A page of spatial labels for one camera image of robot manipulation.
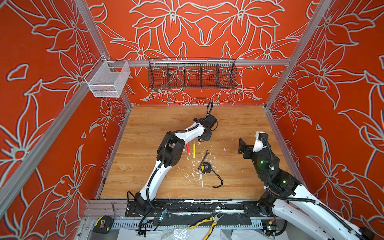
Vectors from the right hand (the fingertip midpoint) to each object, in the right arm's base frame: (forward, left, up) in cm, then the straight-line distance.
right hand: (247, 138), depth 72 cm
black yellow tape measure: (-32, +69, -20) cm, 79 cm away
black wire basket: (+56, +26, +1) cm, 62 cm away
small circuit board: (-34, -9, -24) cm, 42 cm away
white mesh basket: (+43, +81, +7) cm, 92 cm away
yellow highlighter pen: (+6, +26, -23) cm, 35 cm away
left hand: (+19, +19, -23) cm, 35 cm away
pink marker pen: (+8, +30, -24) cm, 39 cm away
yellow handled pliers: (-30, +17, -23) cm, 42 cm away
